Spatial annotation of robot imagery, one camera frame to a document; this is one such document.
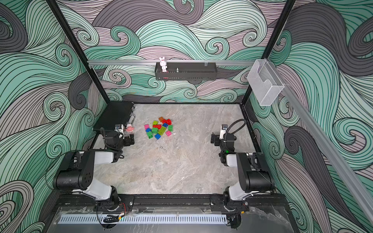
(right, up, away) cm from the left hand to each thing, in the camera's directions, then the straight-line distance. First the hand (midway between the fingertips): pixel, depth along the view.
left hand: (125, 133), depth 95 cm
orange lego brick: (+21, +10, +15) cm, 28 cm away
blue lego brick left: (+13, +1, +6) cm, 15 cm away
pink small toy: (0, +2, +7) cm, 7 cm away
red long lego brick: (+21, +4, +9) cm, 23 cm away
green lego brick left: (+15, -1, +5) cm, 16 cm away
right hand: (+63, +1, -1) cm, 63 cm away
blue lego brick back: (+25, +5, +9) cm, 27 cm away
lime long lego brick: (+24, +1, +7) cm, 25 cm away
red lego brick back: (+28, +8, +11) cm, 31 cm away
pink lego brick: (+28, -1, +6) cm, 29 cm away
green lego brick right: (+29, +3, +9) cm, 31 cm away
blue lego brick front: (+21, -3, +3) cm, 22 cm away
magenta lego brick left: (+11, +4, +11) cm, 16 cm away
